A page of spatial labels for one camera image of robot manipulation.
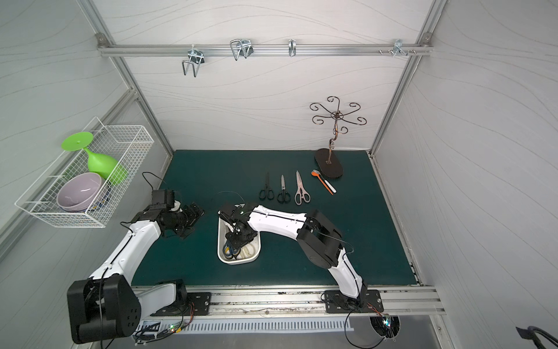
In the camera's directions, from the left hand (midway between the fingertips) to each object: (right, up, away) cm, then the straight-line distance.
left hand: (202, 217), depth 84 cm
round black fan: (+67, -34, -12) cm, 77 cm away
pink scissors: (+41, +7, +20) cm, 46 cm away
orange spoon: (+50, +16, +27) cm, 59 cm away
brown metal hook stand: (+57, +24, +30) cm, 69 cm away
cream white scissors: (+18, -14, +1) cm, 22 cm away
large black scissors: (+24, +8, +24) cm, 34 cm away
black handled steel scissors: (+32, +7, +17) cm, 37 cm away
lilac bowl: (-27, +12, -22) cm, 37 cm away
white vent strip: (+19, -33, -14) cm, 41 cm away
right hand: (+13, -10, -1) cm, 17 cm away
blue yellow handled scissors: (+12, -14, -1) cm, 18 cm away
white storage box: (+7, -6, +4) cm, 10 cm away
